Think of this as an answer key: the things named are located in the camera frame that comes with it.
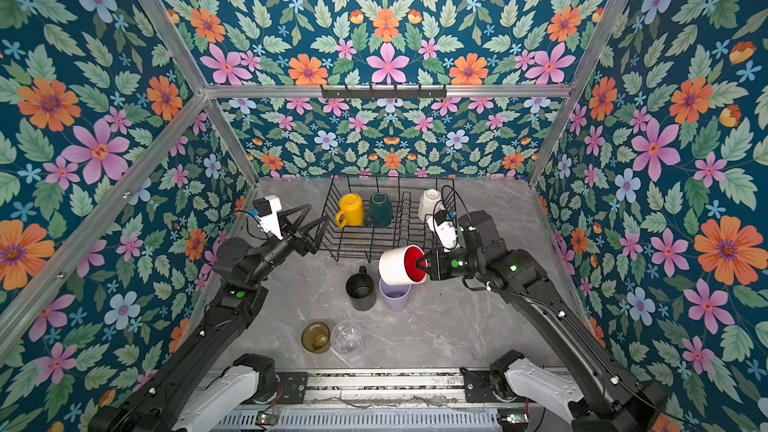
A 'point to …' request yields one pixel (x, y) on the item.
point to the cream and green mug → (380, 214)
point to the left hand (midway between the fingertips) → (318, 208)
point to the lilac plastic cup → (396, 296)
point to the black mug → (361, 289)
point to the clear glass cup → (346, 337)
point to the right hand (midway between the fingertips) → (416, 260)
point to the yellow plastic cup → (352, 211)
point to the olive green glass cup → (315, 337)
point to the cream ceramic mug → (429, 199)
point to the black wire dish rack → (366, 215)
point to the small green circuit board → (264, 418)
